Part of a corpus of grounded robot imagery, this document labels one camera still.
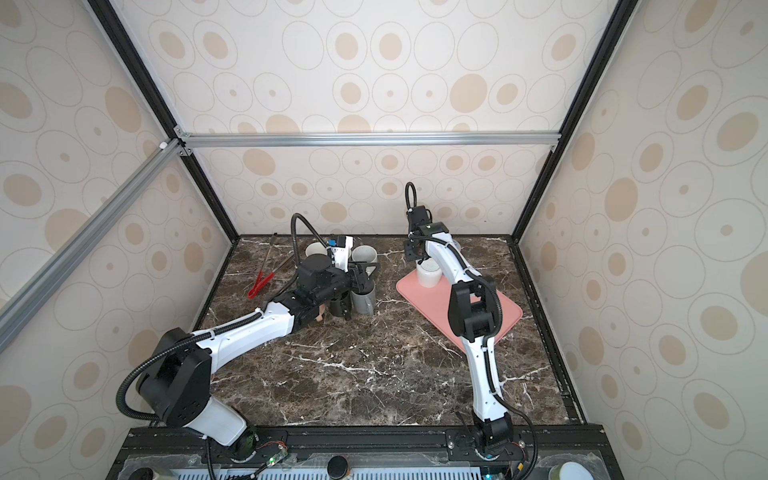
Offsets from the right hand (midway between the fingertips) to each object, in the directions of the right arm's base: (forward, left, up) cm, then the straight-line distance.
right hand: (418, 249), depth 103 cm
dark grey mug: (-20, +18, -3) cm, 27 cm away
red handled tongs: (-5, +55, -8) cm, 56 cm away
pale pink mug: (+5, +37, -4) cm, 38 cm away
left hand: (-20, +11, +17) cm, 29 cm away
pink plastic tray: (-16, -5, -10) cm, 19 cm away
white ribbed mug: (-8, -3, -3) cm, 9 cm away
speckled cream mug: (-1, +18, -1) cm, 18 cm away
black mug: (-20, +27, -4) cm, 34 cm away
